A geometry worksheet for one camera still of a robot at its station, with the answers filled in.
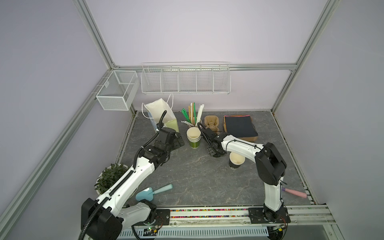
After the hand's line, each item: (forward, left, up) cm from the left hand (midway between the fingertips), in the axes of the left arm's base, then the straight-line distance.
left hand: (175, 140), depth 79 cm
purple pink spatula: (-27, -65, -18) cm, 73 cm away
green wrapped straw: (+22, -5, -3) cm, 23 cm away
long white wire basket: (+43, -7, +10) cm, 44 cm away
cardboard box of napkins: (+20, -45, -17) cm, 52 cm away
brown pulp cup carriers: (+27, -24, -19) cm, 41 cm away
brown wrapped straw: (+25, -10, -6) cm, 28 cm away
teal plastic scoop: (-21, +17, -19) cm, 33 cm away
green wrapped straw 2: (+25, -12, -9) cm, 29 cm away
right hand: (+3, -24, -15) cm, 29 cm away
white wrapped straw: (+24, -15, -6) cm, 29 cm away
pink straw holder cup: (+22, -17, -11) cm, 30 cm away
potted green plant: (-16, +31, -2) cm, 35 cm away
